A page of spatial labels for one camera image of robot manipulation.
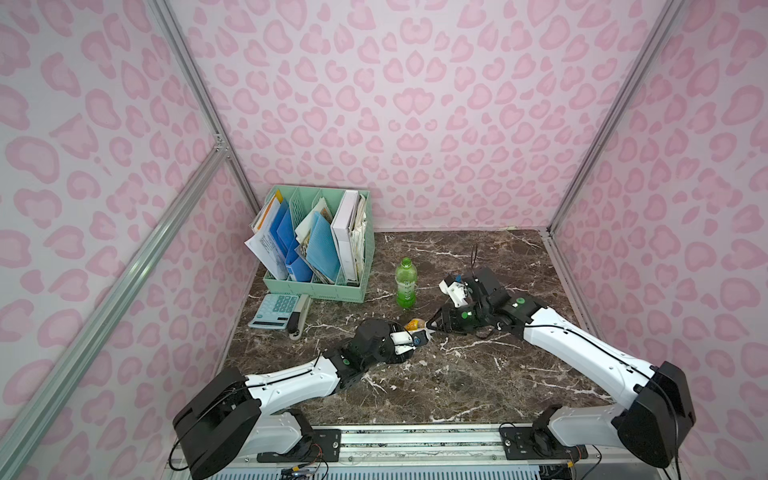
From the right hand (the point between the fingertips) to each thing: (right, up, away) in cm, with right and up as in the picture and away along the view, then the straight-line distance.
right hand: (428, 327), depth 75 cm
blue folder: (-38, +15, +15) cm, 43 cm away
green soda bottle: (-5, +11, +14) cm, 19 cm away
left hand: (-4, -1, +6) cm, 7 cm away
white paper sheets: (-47, +21, +13) cm, 53 cm away
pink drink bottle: (-3, 0, +2) cm, 4 cm away
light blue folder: (-30, +20, +15) cm, 39 cm away
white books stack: (-21, +26, +10) cm, 36 cm away
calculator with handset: (-45, 0, +20) cm, 49 cm away
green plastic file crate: (-41, +8, +21) cm, 47 cm away
